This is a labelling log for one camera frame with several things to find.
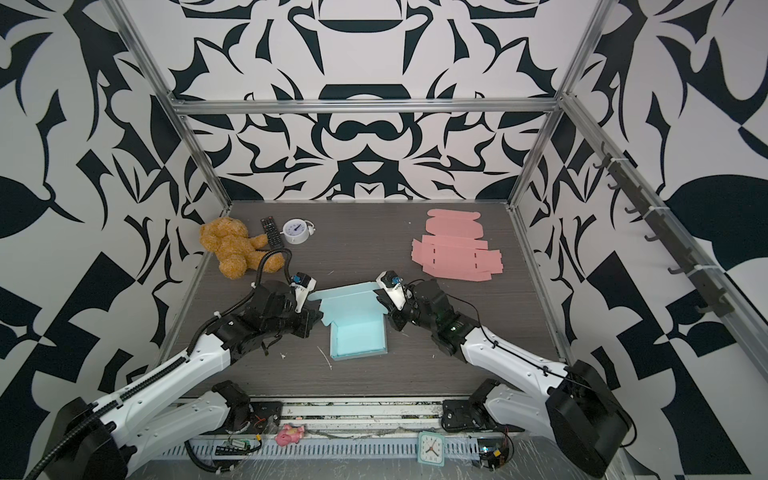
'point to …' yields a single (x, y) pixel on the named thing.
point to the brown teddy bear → (235, 250)
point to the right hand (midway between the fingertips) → (379, 296)
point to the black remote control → (273, 234)
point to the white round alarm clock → (297, 231)
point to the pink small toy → (290, 434)
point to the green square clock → (431, 448)
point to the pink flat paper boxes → (454, 251)
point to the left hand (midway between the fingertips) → (322, 308)
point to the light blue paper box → (356, 318)
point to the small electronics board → (493, 452)
